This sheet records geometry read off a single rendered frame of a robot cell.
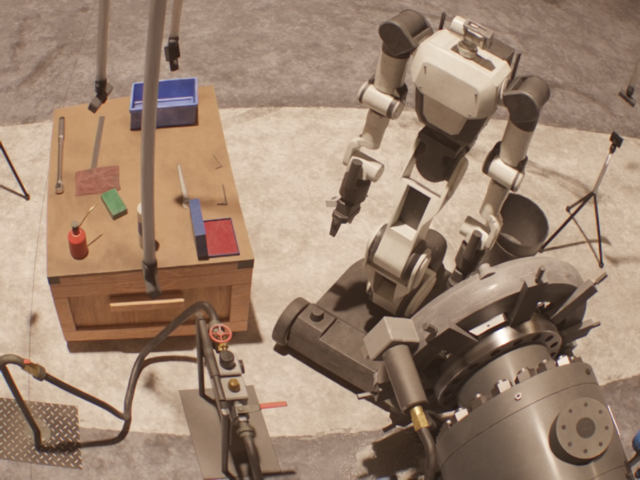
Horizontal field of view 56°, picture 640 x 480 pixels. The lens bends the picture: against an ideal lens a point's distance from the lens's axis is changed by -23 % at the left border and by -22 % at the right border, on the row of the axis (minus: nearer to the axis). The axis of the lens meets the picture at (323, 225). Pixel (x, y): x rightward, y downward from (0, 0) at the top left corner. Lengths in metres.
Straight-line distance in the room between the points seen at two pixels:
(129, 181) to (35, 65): 1.90
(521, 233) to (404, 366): 1.51
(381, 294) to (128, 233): 0.92
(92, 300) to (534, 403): 1.61
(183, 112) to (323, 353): 1.07
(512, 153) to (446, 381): 0.69
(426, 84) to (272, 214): 1.44
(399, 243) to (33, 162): 2.04
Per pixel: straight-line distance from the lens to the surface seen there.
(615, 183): 4.33
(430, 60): 2.01
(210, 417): 2.67
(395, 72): 2.18
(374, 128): 2.31
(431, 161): 2.23
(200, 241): 2.43
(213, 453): 2.60
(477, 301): 1.97
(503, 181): 2.14
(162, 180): 2.75
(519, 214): 3.27
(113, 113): 3.09
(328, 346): 2.68
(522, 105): 1.99
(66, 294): 2.57
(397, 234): 2.35
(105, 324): 2.76
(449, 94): 2.03
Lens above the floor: 2.39
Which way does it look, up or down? 46 degrees down
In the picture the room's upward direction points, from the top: 12 degrees clockwise
